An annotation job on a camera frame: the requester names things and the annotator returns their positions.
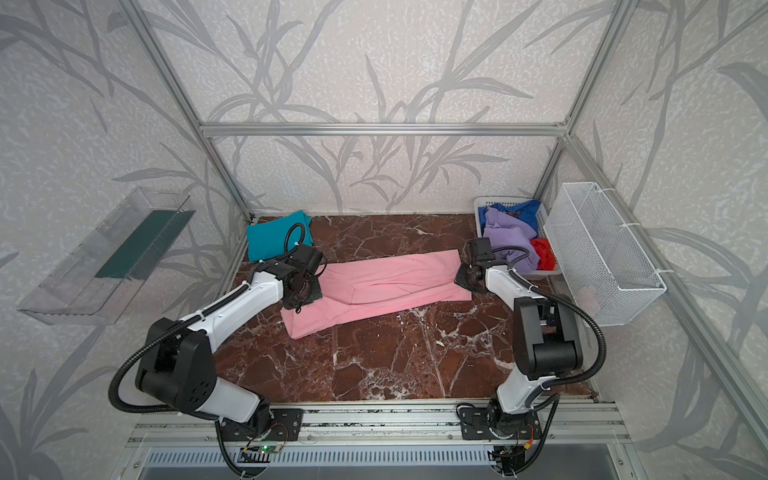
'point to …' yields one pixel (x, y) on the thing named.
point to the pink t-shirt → (361, 289)
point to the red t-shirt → (545, 253)
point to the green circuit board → (268, 449)
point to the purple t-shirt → (505, 230)
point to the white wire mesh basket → (600, 262)
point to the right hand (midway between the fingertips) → (464, 270)
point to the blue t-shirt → (527, 210)
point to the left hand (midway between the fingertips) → (316, 287)
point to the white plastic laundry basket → (541, 232)
